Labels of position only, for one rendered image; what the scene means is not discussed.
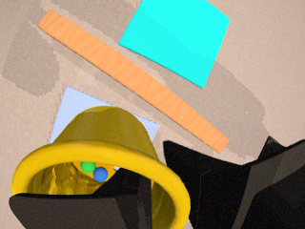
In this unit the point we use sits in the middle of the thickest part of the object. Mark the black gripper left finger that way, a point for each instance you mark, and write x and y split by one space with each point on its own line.
123 202

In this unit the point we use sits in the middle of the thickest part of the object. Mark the yellow cup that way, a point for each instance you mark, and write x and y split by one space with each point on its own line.
106 136

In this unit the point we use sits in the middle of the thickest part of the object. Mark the brown wooden bar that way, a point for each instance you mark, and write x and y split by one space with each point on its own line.
125 72

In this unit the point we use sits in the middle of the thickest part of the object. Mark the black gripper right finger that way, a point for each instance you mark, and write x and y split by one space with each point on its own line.
221 192

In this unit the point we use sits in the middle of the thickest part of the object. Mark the blue marble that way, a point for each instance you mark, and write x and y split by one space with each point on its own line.
100 174

